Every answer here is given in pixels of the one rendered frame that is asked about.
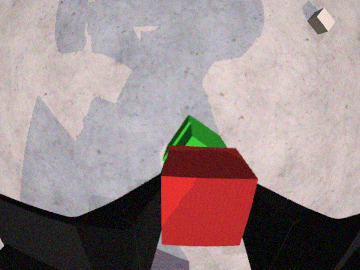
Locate red block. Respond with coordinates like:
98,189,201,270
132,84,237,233
160,146,257,247

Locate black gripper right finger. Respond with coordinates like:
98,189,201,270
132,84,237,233
243,183,360,270

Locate green block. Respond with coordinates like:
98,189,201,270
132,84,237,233
161,115,227,162
176,123,227,148

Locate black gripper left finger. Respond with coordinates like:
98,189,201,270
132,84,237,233
0,172,161,270

